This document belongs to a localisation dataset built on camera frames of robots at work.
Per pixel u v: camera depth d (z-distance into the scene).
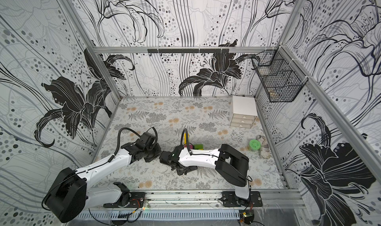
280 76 0.88
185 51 0.93
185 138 0.60
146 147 0.66
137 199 0.74
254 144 0.87
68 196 0.40
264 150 0.86
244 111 0.91
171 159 0.58
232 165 0.43
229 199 0.73
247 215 0.70
